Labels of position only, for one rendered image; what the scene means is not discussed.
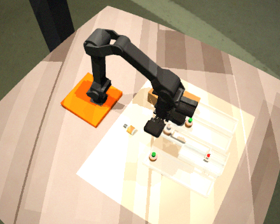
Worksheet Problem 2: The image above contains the small white jar with brown label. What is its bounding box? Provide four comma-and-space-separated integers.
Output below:
123, 124, 137, 136

